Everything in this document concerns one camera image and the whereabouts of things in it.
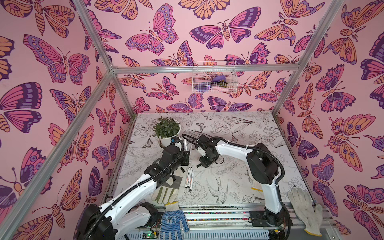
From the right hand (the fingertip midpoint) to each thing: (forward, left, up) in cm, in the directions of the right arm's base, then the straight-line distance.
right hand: (205, 161), depth 93 cm
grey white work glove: (-18, +22, 0) cm, 28 cm away
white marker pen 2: (-10, +11, -1) cm, 15 cm away
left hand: (-3, +9, +17) cm, 19 cm away
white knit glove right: (-31, -51, -1) cm, 59 cm away
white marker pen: (-2, +11, +19) cm, 22 cm away
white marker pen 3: (-16, +9, 0) cm, 19 cm away
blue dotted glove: (-32, +17, 0) cm, 36 cm away
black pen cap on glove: (-4, +15, -1) cm, 16 cm away
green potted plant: (+12, +23, +19) cm, 32 cm away
